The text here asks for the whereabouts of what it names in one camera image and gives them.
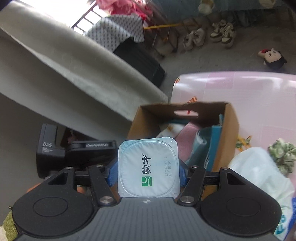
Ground yellow broom handle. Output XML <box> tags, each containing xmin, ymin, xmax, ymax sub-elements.
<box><xmin>144</xmin><ymin>23</ymin><xmax>182</xmax><ymax>30</ymax></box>

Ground white cotton swab bag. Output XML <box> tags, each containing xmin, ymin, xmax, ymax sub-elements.
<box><xmin>157</xmin><ymin>123</ymin><xmax>185</xmax><ymax>138</ymax></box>

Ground white plastic bag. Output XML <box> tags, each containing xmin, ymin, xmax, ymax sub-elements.
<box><xmin>228</xmin><ymin>147</ymin><xmax>295</xmax><ymax>240</ymax></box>

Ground black white plush toy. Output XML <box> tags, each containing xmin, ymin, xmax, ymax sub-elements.
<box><xmin>258</xmin><ymin>48</ymin><xmax>287</xmax><ymax>70</ymax></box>

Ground blue white carton box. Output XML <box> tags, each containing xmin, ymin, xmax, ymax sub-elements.
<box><xmin>207</xmin><ymin>114</ymin><xmax>224</xmax><ymax>171</ymax></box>

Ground brown white sneaker right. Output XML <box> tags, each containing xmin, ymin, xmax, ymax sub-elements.
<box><xmin>221</xmin><ymin>23</ymin><xmax>236</xmax><ymax>48</ymax></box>

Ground brown cardboard box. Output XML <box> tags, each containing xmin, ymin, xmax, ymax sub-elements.
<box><xmin>127</xmin><ymin>102</ymin><xmax>239</xmax><ymax>171</ymax></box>

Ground teal striped cloth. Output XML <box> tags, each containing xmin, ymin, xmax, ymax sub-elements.
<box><xmin>186</xmin><ymin>127</ymin><xmax>212</xmax><ymax>170</ymax></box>

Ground green floral scrunchie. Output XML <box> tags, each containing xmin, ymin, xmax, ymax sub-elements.
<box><xmin>267</xmin><ymin>138</ymin><xmax>295</xmax><ymax>177</ymax></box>

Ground polka dot cloth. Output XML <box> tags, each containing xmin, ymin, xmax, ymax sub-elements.
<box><xmin>84</xmin><ymin>15</ymin><xmax>144</xmax><ymax>52</ymax></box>

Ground black suitcase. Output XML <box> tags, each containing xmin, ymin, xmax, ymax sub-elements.
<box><xmin>113</xmin><ymin>39</ymin><xmax>165</xmax><ymax>87</ymax></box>

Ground brown white sneaker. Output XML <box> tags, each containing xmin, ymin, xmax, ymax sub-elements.
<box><xmin>210</xmin><ymin>20</ymin><xmax>227</xmax><ymax>43</ymax></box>
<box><xmin>221</xmin><ymin>23</ymin><xmax>236</xmax><ymax>48</ymax></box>

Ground brown white sneaker left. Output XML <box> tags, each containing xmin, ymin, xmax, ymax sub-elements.
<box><xmin>210</xmin><ymin>20</ymin><xmax>227</xmax><ymax>43</ymax></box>

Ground yellow green hair clip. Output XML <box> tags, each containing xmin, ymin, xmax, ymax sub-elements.
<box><xmin>236</xmin><ymin>136</ymin><xmax>252</xmax><ymax>152</ymax></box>

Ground white yogurt cup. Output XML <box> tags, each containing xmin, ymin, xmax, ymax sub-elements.
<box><xmin>117</xmin><ymin>137</ymin><xmax>181</xmax><ymax>198</ymax></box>

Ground pink red clothing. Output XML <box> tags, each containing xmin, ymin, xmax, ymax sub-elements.
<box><xmin>96</xmin><ymin>0</ymin><xmax>153</xmax><ymax>20</ymax></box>

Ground pink scrubbing sponge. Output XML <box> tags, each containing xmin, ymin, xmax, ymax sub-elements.
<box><xmin>175</xmin><ymin>122</ymin><xmax>200</xmax><ymax>162</ymax></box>

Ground person hand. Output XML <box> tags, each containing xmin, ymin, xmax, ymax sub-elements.
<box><xmin>27</xmin><ymin>183</ymin><xmax>86</xmax><ymax>194</ymax></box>

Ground pink checkered tablecloth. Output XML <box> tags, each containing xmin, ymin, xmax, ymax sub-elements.
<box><xmin>171</xmin><ymin>71</ymin><xmax>295</xmax><ymax>149</ymax></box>

